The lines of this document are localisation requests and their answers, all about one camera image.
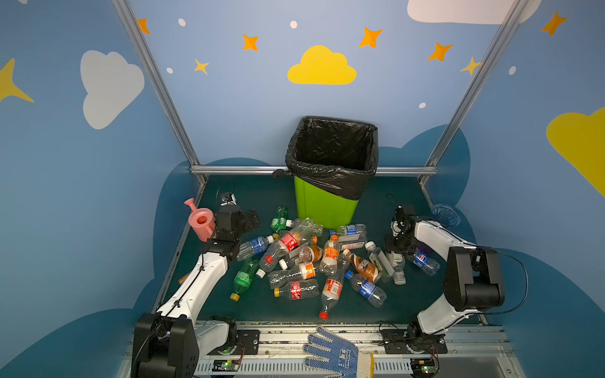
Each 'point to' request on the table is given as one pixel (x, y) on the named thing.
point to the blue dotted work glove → (343, 357)
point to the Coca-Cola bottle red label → (291, 239)
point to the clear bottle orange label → (302, 271)
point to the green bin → (322, 206)
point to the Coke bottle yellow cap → (298, 290)
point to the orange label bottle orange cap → (328, 264)
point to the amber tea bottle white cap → (368, 270)
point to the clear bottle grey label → (349, 241)
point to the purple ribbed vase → (446, 215)
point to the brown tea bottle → (312, 253)
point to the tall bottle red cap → (333, 287)
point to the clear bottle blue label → (351, 229)
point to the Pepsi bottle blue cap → (374, 294)
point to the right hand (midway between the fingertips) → (396, 247)
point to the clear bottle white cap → (317, 231)
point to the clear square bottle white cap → (380, 261)
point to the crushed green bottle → (279, 222)
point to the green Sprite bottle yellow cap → (244, 276)
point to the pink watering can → (202, 220)
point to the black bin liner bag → (339, 155)
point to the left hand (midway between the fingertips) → (246, 212)
